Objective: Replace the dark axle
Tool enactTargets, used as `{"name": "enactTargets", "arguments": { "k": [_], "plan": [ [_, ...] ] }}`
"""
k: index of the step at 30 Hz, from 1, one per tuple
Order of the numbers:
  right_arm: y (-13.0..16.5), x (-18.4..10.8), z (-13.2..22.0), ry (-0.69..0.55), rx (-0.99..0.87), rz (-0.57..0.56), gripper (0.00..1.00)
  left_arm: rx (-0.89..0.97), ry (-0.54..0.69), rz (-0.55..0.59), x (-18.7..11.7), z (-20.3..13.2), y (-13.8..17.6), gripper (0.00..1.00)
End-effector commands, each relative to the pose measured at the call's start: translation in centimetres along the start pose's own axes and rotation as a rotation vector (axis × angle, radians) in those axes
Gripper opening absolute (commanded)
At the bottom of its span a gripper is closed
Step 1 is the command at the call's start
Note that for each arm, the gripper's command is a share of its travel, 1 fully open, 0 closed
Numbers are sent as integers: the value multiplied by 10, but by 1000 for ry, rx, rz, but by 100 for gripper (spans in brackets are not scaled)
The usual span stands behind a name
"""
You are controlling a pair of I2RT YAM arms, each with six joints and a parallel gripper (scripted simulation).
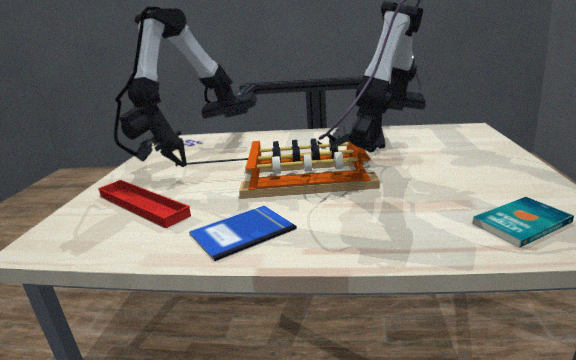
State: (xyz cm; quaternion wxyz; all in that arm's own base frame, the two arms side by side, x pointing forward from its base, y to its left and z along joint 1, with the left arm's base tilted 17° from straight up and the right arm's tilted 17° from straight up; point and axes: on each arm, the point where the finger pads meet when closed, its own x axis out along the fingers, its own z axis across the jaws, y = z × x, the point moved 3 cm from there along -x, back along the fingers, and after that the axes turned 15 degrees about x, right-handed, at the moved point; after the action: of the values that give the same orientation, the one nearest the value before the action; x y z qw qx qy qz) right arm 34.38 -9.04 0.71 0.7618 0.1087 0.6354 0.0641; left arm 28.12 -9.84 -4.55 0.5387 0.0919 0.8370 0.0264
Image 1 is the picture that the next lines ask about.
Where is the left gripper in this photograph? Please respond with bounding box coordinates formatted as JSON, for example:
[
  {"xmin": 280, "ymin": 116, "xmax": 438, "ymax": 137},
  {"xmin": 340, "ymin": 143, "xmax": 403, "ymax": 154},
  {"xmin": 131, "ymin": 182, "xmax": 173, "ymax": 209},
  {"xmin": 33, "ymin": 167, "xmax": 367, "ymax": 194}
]
[{"xmin": 335, "ymin": 121, "xmax": 386, "ymax": 153}]

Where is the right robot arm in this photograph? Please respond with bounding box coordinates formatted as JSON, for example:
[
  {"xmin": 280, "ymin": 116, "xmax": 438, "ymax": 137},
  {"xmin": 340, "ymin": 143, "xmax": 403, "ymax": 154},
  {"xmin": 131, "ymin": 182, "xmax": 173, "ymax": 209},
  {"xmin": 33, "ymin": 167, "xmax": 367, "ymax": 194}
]
[{"xmin": 119, "ymin": 9, "xmax": 254, "ymax": 140}]

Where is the teal paperback book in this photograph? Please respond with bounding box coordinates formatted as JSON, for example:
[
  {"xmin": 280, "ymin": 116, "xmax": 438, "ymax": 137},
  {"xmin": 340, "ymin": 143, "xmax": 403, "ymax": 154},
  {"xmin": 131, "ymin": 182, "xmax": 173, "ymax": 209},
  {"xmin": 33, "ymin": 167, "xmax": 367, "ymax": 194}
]
[{"xmin": 473, "ymin": 197, "xmax": 574, "ymax": 248}]

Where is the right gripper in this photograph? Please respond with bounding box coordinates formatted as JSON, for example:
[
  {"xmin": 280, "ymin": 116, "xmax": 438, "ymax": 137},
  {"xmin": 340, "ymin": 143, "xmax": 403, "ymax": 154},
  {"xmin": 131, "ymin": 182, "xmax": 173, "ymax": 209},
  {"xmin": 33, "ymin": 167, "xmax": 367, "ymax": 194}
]
[{"xmin": 136, "ymin": 119, "xmax": 187, "ymax": 167}]

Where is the blue notebook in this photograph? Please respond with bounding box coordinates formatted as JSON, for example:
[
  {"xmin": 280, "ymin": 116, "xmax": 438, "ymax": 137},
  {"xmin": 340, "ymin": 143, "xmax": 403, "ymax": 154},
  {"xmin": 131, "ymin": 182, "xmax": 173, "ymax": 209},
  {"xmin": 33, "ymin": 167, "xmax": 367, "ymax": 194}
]
[{"xmin": 189, "ymin": 206, "xmax": 297, "ymax": 261}]

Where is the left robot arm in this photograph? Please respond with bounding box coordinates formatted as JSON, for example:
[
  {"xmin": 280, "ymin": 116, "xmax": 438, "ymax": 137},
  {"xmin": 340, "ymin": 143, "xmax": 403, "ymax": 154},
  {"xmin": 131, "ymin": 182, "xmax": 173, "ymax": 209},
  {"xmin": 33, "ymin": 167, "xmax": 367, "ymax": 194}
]
[{"xmin": 332, "ymin": 1, "xmax": 426, "ymax": 148}]

